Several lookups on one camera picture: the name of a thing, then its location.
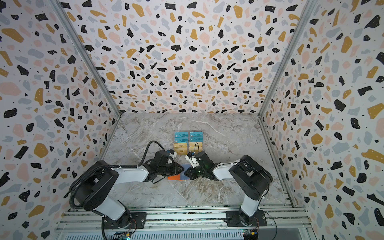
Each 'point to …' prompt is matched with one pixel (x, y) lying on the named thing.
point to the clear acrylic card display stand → (194, 149)
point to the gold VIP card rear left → (180, 144)
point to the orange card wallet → (176, 177)
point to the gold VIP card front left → (181, 150)
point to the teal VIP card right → (196, 136)
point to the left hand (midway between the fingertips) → (186, 167)
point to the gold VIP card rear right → (192, 144)
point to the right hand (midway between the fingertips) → (185, 171)
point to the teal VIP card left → (181, 137)
